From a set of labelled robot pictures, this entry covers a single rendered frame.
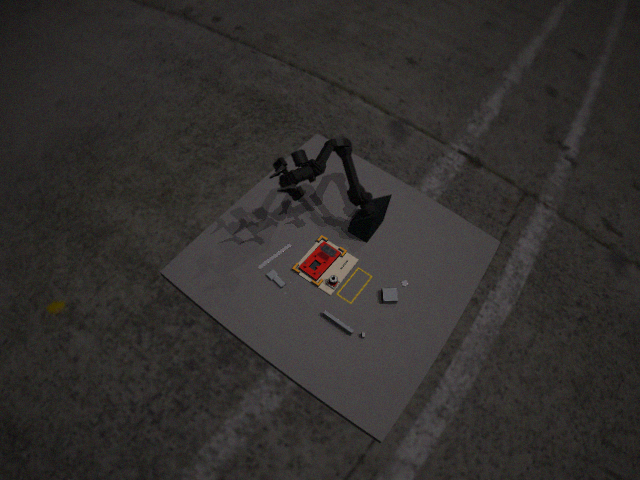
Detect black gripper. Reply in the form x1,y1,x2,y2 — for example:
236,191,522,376
270,157,305,201

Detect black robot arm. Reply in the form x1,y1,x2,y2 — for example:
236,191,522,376
291,138,378,216

